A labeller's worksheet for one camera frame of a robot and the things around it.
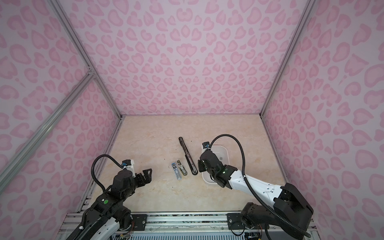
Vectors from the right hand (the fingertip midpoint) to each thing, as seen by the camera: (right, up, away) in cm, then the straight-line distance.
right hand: (200, 157), depth 82 cm
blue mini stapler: (-13, -11, +7) cm, 19 cm away
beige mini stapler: (-11, -7, +8) cm, 16 cm away
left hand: (-29, -6, -2) cm, 30 cm away
